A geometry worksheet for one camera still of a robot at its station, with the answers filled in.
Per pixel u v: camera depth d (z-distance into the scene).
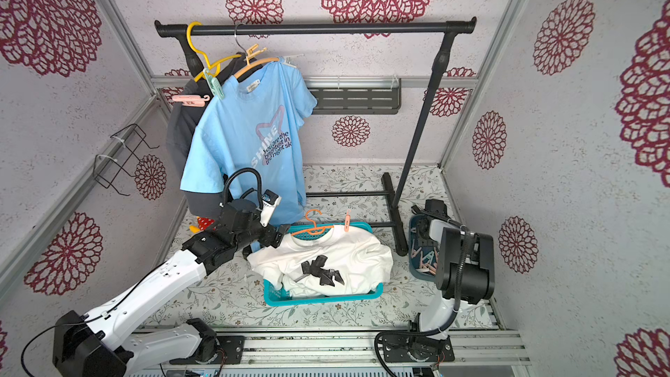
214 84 0.49
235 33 0.52
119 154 0.77
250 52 0.68
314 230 0.87
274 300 0.80
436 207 0.80
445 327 0.57
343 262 0.84
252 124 0.65
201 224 0.95
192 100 0.54
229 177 0.56
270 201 0.66
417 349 0.69
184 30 0.52
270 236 0.68
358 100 1.00
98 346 0.38
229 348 0.73
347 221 0.87
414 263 0.88
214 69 0.60
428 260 0.90
